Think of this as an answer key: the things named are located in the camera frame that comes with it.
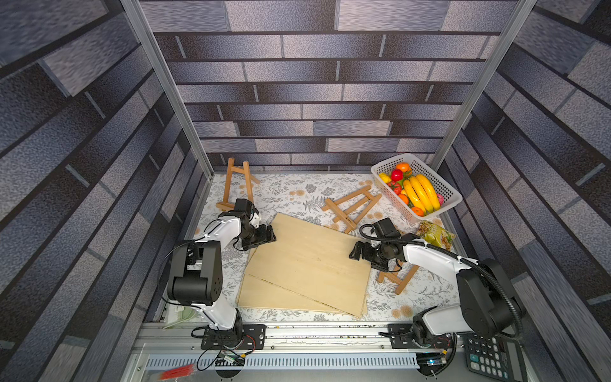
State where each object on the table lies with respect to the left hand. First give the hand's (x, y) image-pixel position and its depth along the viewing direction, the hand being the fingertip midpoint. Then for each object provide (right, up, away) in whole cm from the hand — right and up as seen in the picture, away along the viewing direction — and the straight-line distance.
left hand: (268, 238), depth 92 cm
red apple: (+57, +27, +14) cm, 64 cm away
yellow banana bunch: (+66, +19, +8) cm, 69 cm away
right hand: (+35, -7, -3) cm, 36 cm away
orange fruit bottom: (+64, +11, +7) cm, 65 cm away
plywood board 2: (-4, -19, -7) cm, 20 cm away
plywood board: (+18, -8, -4) cm, 20 cm away
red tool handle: (-23, -36, -23) cm, 48 cm away
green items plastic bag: (-28, -23, -15) cm, 39 cm away
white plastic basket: (+79, +17, +11) cm, 81 cm away
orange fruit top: (+62, +31, +18) cm, 71 cm away
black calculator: (+72, -31, -24) cm, 82 cm away
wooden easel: (+36, +11, +14) cm, 41 cm away
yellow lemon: (+52, +26, +16) cm, 60 cm away
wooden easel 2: (+50, -14, -9) cm, 53 cm away
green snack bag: (+67, +2, 0) cm, 67 cm away
